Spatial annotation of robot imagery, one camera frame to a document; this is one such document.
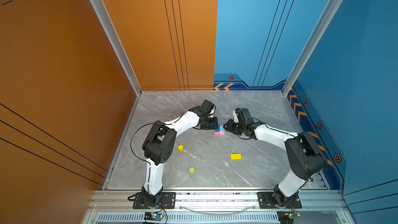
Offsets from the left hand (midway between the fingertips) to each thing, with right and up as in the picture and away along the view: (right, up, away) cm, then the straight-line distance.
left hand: (218, 125), depth 93 cm
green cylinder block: (-15, -22, -12) cm, 29 cm away
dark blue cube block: (0, -3, 0) cm, 3 cm away
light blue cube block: (+2, -2, 0) cm, 3 cm away
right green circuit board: (+29, -39, -23) cm, 54 cm away
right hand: (+3, -1, -1) cm, 3 cm away
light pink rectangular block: (+2, -5, +1) cm, 5 cm away
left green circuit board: (-32, -39, -23) cm, 55 cm away
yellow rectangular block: (+10, -17, -5) cm, 20 cm away
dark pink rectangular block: (0, -5, +1) cm, 5 cm away
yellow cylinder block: (-22, -12, -4) cm, 26 cm away
